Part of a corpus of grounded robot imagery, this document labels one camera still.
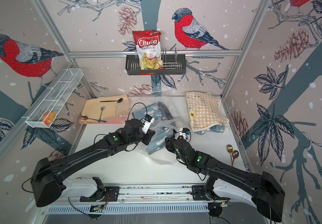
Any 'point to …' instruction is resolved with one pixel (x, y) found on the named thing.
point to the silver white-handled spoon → (115, 111)
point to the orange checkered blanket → (204, 110)
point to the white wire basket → (47, 112)
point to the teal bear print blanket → (217, 128)
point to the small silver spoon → (102, 108)
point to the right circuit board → (225, 204)
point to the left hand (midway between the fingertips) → (157, 130)
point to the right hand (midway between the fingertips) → (166, 139)
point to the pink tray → (119, 118)
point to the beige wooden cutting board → (97, 108)
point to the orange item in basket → (47, 118)
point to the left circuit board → (97, 208)
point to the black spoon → (119, 100)
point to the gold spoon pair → (229, 148)
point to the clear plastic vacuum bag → (175, 103)
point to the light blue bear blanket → (163, 123)
